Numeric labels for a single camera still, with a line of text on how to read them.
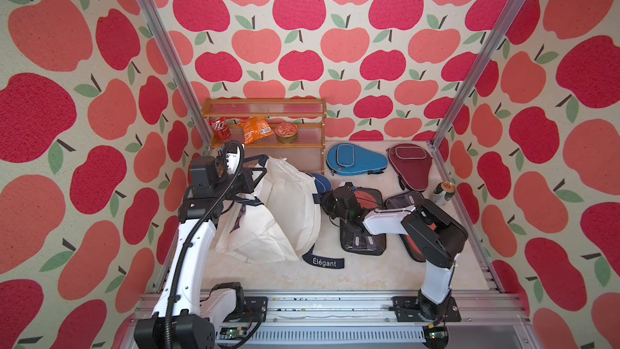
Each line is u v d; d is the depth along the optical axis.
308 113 1.15
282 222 0.89
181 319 0.38
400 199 0.98
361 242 0.86
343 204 0.74
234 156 0.66
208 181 0.55
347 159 1.10
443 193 0.91
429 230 0.51
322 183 0.95
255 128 1.00
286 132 0.99
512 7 0.76
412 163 1.11
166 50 0.86
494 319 0.74
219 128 0.96
